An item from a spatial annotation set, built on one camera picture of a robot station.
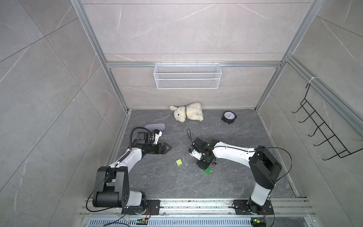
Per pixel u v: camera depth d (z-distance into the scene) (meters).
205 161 0.75
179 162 0.88
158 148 0.78
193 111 1.07
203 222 0.70
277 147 0.49
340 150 0.59
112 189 0.43
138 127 0.77
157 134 0.81
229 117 1.12
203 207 0.75
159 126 1.05
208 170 0.85
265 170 0.46
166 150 0.80
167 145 0.80
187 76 1.01
